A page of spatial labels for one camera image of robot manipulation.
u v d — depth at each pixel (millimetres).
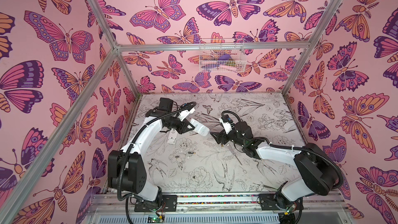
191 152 900
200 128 833
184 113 733
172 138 947
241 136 652
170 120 683
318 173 439
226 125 745
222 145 929
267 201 726
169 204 735
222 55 963
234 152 897
